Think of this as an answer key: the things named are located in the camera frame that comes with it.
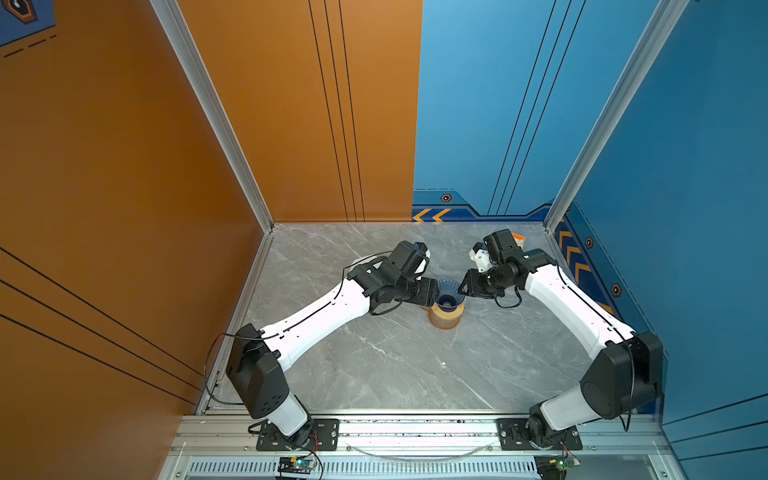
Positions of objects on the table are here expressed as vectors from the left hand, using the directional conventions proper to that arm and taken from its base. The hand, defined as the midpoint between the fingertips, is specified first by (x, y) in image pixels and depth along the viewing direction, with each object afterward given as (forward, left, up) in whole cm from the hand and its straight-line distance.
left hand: (432, 289), depth 77 cm
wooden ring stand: (-1, -5, -11) cm, 13 cm away
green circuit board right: (-35, -29, -22) cm, 51 cm away
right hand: (+3, -9, -5) cm, 11 cm away
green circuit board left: (-36, +32, -22) cm, 53 cm away
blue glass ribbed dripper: (+4, -7, -10) cm, 13 cm away
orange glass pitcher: (-2, -4, -12) cm, 13 cm away
